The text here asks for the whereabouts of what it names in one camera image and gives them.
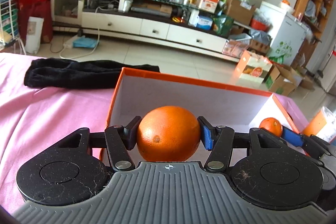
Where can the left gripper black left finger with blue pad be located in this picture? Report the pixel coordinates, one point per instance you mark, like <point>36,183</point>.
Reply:
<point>79,166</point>

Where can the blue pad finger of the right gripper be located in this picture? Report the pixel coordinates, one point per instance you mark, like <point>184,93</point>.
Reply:
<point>312,145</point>

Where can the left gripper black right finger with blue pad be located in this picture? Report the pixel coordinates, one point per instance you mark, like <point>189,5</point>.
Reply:
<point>260,167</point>

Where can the small tangerine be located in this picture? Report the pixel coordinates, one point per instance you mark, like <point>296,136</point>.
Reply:
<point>272,125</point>

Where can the large orange fruit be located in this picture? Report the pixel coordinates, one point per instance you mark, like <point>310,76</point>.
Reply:
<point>168,133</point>

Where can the pink floral bed sheet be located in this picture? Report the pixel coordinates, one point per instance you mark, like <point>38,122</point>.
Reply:
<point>34,119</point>

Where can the open brown cardboard box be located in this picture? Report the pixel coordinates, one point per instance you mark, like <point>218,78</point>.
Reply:
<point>282,79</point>

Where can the orange cardboard shoe box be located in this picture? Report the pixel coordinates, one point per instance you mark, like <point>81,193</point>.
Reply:
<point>138,92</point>

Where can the black folded cloth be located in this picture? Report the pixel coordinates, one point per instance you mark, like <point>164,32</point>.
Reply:
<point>70,74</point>

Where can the orange white fruit carton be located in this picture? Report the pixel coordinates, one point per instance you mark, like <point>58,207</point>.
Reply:
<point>253,67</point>

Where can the white mini fridge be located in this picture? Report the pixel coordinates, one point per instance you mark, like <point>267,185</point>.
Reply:
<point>286,31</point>

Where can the blue cloth on floor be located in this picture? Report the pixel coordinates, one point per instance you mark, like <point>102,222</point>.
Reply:
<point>83,42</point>

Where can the white paper bag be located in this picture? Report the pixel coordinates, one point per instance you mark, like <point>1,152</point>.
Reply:
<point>33,35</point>

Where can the wooden bookshelf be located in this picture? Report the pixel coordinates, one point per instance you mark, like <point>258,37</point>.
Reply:
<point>314,14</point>

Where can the green snack bag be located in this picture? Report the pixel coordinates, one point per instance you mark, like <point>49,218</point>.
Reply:
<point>222,25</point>

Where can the blue tissue pack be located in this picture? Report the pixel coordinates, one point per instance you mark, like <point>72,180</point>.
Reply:
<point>204,22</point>

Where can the white low tv cabinet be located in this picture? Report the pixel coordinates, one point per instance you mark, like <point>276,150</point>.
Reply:
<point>154,28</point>

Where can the red shopping bag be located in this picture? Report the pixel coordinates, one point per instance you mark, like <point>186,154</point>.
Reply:
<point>38,9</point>

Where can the orange white medicine box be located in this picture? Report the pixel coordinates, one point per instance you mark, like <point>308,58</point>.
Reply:
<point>208,5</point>

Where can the white wire trolley rack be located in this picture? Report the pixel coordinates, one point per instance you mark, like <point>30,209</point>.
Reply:
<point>9,26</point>

